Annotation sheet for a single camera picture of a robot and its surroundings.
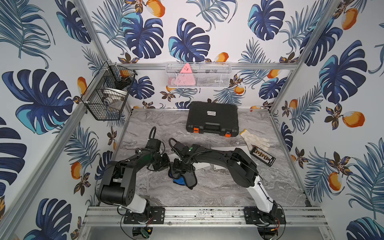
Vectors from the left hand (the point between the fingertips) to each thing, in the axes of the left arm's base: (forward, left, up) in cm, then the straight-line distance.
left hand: (169, 164), depth 91 cm
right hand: (-5, -4, 0) cm, 6 cm away
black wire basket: (+23, +36, +30) cm, 53 cm away
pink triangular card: (+41, -7, +34) cm, 54 cm away
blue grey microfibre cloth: (-8, -12, 0) cm, 14 cm away
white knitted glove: (+22, -54, 0) cm, 58 cm away
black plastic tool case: (+37, -29, +4) cm, 47 cm away
